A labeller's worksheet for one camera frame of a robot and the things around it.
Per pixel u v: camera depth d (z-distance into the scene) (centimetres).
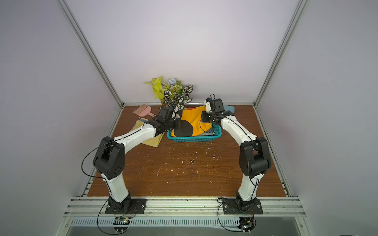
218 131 92
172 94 92
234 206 72
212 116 70
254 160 48
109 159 49
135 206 73
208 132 95
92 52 89
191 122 94
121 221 72
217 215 70
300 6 71
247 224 70
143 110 117
